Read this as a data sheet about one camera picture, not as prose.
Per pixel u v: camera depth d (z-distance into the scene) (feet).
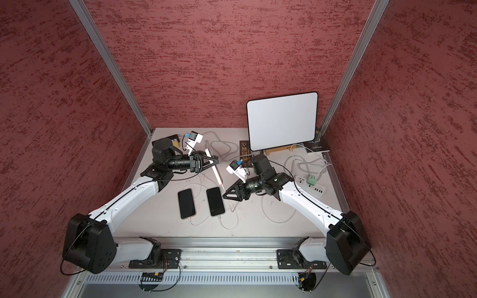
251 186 2.15
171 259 2.42
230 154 3.60
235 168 2.19
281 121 3.28
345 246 1.33
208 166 2.14
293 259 2.15
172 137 3.73
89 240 1.42
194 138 2.15
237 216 2.80
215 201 2.95
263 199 3.02
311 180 2.95
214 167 2.16
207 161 2.16
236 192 2.14
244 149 3.61
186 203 3.02
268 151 3.47
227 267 4.21
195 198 2.99
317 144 3.80
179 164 2.11
